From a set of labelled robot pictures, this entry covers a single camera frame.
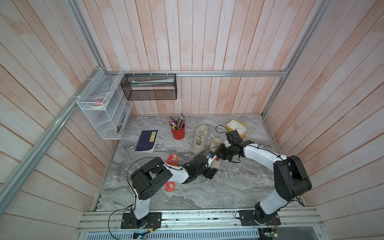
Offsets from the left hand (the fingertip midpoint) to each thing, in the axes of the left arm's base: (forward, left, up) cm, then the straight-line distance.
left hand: (211, 167), depth 91 cm
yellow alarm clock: (+34, -20, +1) cm, 39 cm away
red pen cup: (+22, +21, +5) cm, 31 cm away
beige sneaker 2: (+16, -3, +4) cm, 16 cm away
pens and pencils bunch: (+26, +21, +12) cm, 35 cm away
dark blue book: (+20, +44, -1) cm, 49 cm away
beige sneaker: (+17, +7, +5) cm, 19 cm away
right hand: (+7, -2, +5) cm, 9 cm away
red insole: (+6, +24, -1) cm, 25 cm away
